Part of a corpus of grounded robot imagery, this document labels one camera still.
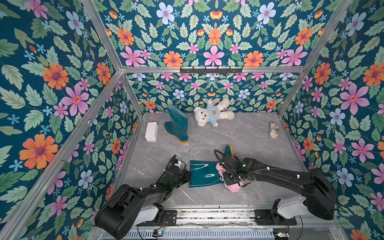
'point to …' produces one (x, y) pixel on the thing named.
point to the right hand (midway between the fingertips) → (228, 177)
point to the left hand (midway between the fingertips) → (193, 172)
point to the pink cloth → (233, 187)
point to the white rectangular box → (151, 131)
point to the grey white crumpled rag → (273, 131)
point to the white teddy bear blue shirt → (213, 112)
